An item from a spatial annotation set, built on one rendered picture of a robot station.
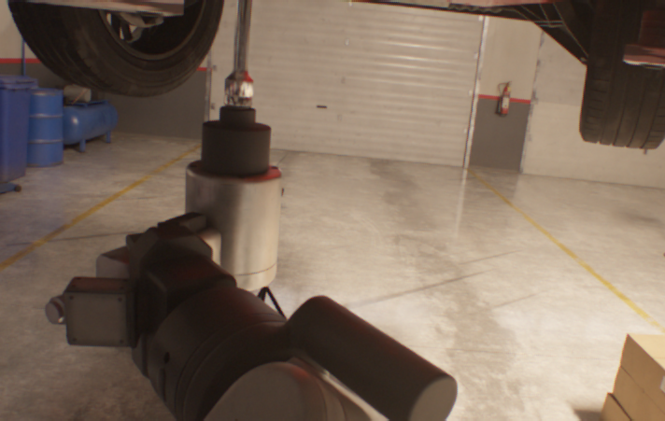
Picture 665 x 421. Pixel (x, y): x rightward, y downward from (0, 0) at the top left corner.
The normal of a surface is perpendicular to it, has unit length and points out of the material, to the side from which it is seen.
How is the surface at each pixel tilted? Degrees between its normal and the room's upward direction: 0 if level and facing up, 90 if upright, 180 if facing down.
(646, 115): 134
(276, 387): 50
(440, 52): 90
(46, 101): 90
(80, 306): 92
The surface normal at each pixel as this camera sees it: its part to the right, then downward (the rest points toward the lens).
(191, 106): -0.01, 0.25
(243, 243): 0.35, 0.30
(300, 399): -0.53, -0.55
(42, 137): 0.63, 0.25
